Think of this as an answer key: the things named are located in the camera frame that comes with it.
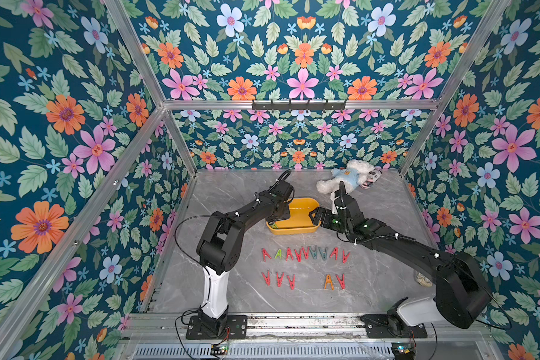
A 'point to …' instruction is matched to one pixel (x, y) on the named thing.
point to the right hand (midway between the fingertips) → (317, 215)
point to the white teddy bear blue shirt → (352, 175)
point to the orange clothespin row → (328, 280)
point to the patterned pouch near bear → (373, 176)
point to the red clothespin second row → (343, 281)
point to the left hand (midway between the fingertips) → (285, 213)
